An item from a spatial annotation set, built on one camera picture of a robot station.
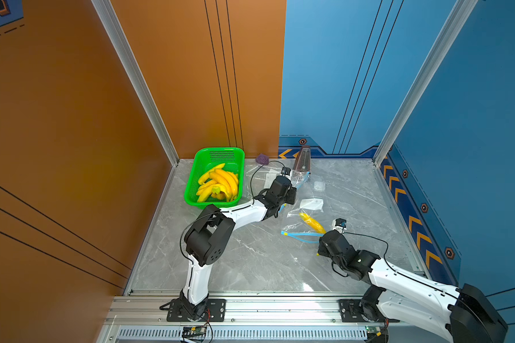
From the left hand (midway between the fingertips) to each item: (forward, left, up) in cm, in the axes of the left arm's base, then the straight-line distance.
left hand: (293, 185), depth 94 cm
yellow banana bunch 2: (-17, -8, -5) cm, 20 cm away
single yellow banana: (+12, +43, -8) cm, 45 cm away
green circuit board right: (-51, -24, -15) cm, 58 cm away
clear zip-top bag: (+14, +15, -11) cm, 23 cm away
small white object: (+9, -15, -12) cm, 21 cm away
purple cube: (+25, +14, -8) cm, 30 cm away
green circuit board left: (-52, +35, -14) cm, 64 cm away
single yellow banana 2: (+5, +29, -3) cm, 29 cm away
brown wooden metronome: (+15, -6, +1) cm, 16 cm away
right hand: (-22, -10, -8) cm, 26 cm away
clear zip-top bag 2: (-20, -1, -3) cm, 20 cm away
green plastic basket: (+23, +45, -7) cm, 51 cm away
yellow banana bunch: (+2, +34, -2) cm, 35 cm away
